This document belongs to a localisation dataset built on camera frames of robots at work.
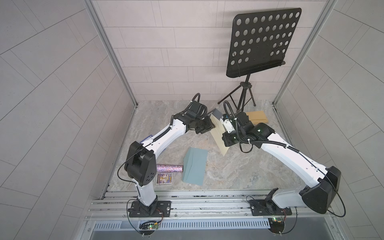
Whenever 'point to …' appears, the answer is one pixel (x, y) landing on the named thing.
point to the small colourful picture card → (164, 178)
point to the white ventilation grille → (260, 222)
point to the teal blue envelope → (194, 164)
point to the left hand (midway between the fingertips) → (216, 126)
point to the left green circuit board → (154, 226)
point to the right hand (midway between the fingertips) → (221, 138)
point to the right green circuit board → (276, 224)
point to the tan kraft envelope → (257, 117)
